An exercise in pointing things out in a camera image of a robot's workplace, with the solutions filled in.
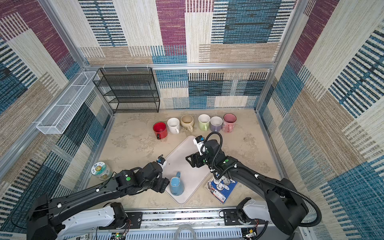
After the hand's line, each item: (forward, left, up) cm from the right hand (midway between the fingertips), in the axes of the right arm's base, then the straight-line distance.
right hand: (192, 158), depth 82 cm
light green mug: (+30, -9, -4) cm, 32 cm away
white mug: (+29, +12, -6) cm, 32 cm away
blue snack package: (-14, -16, -9) cm, 23 cm away
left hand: (-10, +15, -2) cm, 18 cm away
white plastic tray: (-6, 0, -11) cm, 13 cm away
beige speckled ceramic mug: (+29, +3, -4) cm, 29 cm away
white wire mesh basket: (+10, +63, +23) cm, 67 cm away
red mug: (+27, +22, -7) cm, 35 cm away
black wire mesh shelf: (+52, +45, +7) cm, 69 cm away
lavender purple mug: (+30, -17, -8) cm, 36 cm away
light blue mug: (-14, +8, -2) cm, 16 cm away
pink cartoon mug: (+29, -26, -3) cm, 39 cm away
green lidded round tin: (-4, +49, -3) cm, 49 cm away
